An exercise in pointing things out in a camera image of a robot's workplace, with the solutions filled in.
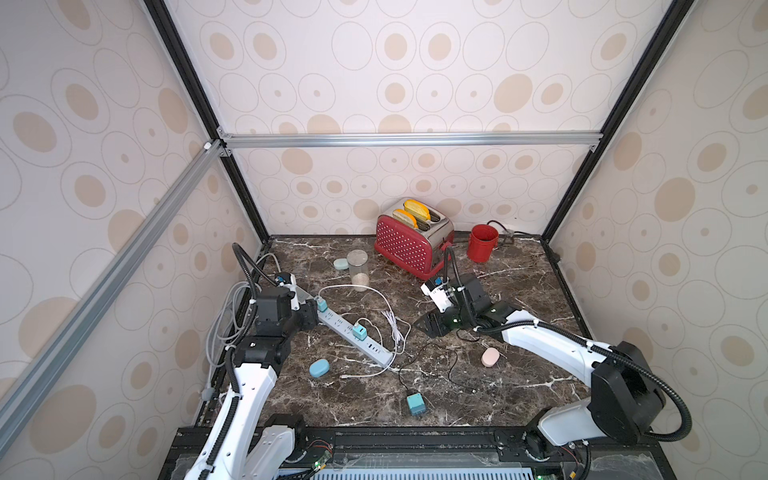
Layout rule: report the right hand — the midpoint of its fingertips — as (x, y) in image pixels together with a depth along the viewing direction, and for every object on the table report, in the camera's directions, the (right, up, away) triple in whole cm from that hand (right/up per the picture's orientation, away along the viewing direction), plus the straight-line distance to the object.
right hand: (431, 316), depth 84 cm
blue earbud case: (-32, -15, +1) cm, 35 cm away
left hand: (-32, +5, -6) cm, 33 cm away
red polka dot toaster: (-2, +19, +13) cm, 23 cm away
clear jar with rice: (-22, +13, +13) cm, 28 cm away
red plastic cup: (+21, +23, +21) cm, 38 cm away
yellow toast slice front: (-7, +30, +14) cm, 34 cm away
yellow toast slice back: (-2, +33, +16) cm, 37 cm away
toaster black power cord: (+38, +28, +37) cm, 59 cm away
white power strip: (-23, -7, +5) cm, 24 cm away
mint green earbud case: (-29, +15, +24) cm, 41 cm away
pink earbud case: (+18, -12, +3) cm, 22 cm away
